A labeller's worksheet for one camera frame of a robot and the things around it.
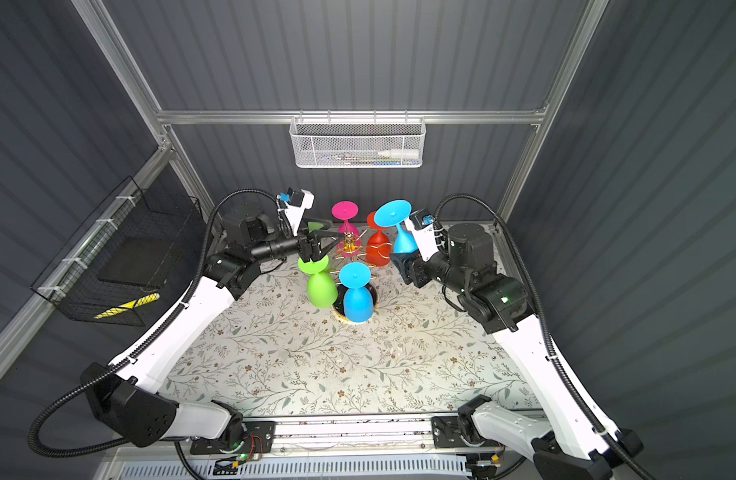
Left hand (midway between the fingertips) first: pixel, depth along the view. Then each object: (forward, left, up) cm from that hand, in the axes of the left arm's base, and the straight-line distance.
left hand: (338, 229), depth 67 cm
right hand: (-6, -15, -1) cm, 16 cm away
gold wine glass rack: (-5, +2, -25) cm, 25 cm away
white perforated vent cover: (-43, -25, -39) cm, 63 cm away
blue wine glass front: (-9, -4, -17) cm, 20 cm away
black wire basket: (+4, +49, -6) cm, 49 cm away
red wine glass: (+10, -10, -17) cm, 23 cm away
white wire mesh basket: (+68, -5, -17) cm, 71 cm away
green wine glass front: (-3, +6, -18) cm, 19 cm away
